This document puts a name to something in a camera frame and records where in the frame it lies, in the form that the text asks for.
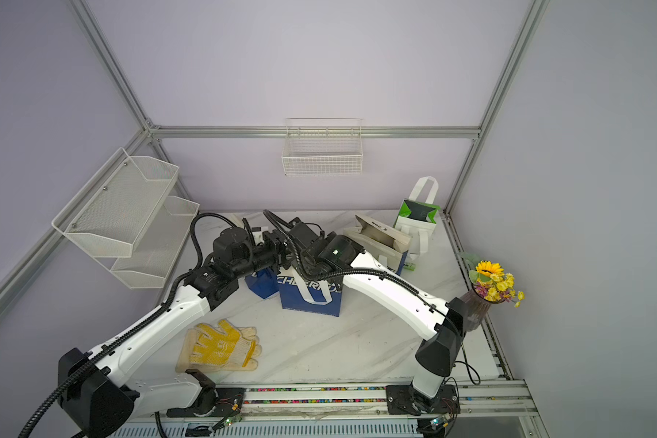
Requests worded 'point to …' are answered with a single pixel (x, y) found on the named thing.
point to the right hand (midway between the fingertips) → (324, 256)
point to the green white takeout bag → (417, 219)
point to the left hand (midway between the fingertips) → (303, 241)
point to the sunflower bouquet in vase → (490, 285)
